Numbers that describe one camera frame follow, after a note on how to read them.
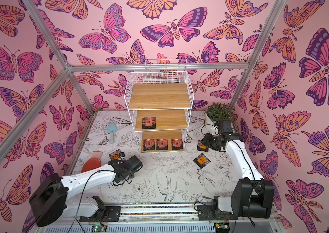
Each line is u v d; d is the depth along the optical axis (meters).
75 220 0.71
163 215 0.74
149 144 1.00
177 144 0.98
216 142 0.70
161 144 1.00
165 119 0.82
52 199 0.42
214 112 0.94
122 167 0.60
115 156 0.95
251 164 0.46
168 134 1.05
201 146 0.99
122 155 0.77
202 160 0.92
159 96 0.71
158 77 0.97
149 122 0.81
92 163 0.92
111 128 1.09
